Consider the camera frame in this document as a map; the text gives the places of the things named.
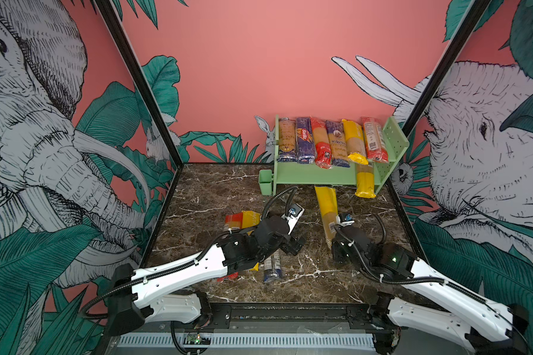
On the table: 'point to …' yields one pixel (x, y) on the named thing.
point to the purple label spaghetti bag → (273, 267)
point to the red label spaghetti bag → (376, 146)
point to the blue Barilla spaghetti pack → (305, 143)
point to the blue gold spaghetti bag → (287, 140)
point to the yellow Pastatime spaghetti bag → (356, 149)
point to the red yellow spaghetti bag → (245, 219)
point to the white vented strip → (252, 340)
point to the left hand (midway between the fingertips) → (296, 222)
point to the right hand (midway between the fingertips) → (329, 239)
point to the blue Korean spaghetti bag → (340, 157)
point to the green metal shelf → (305, 174)
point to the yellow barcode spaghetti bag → (365, 179)
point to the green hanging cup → (265, 181)
